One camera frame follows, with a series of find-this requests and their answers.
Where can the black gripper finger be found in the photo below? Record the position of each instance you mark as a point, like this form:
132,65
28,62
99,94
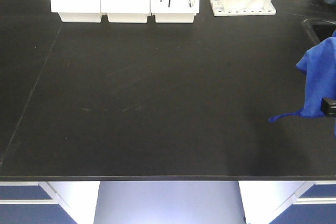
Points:
329,107

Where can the blue cloth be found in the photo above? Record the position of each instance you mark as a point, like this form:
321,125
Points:
317,77

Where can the black sink basin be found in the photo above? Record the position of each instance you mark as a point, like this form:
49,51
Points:
319,28

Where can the dark top bench, blue cabinets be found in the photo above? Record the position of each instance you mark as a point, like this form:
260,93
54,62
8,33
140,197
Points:
26,192

